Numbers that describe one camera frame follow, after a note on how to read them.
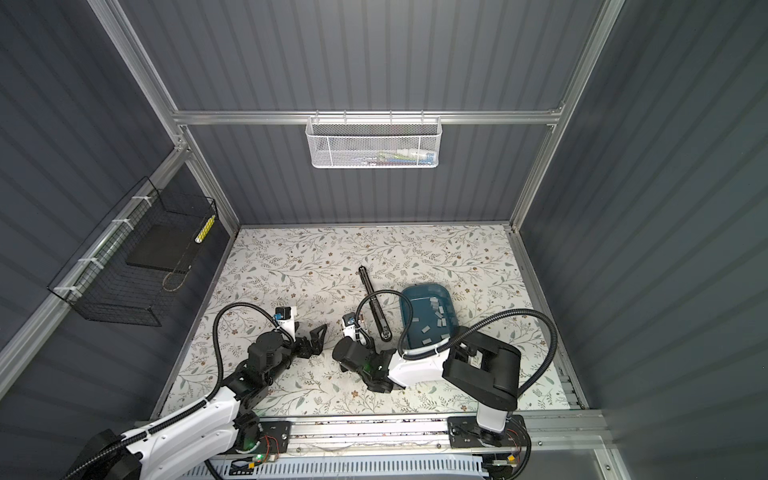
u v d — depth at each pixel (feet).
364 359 2.09
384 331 2.96
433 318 3.09
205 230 2.68
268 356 2.08
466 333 1.52
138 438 1.47
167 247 2.59
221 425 1.85
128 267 2.37
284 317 2.37
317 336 2.54
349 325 2.43
